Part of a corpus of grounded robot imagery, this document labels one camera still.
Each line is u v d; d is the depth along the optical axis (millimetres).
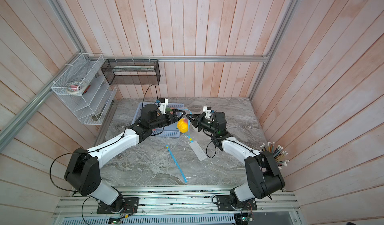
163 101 745
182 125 763
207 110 790
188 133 801
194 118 761
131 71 1048
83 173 434
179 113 746
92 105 781
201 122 728
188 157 903
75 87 739
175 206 744
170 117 701
